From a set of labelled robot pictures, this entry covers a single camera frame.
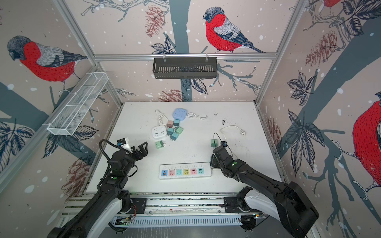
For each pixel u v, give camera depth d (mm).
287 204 396
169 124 1069
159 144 949
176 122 1082
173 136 988
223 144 790
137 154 743
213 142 976
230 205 728
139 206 731
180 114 1100
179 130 1022
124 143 739
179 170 832
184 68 1069
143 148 773
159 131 1010
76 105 763
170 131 1016
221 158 657
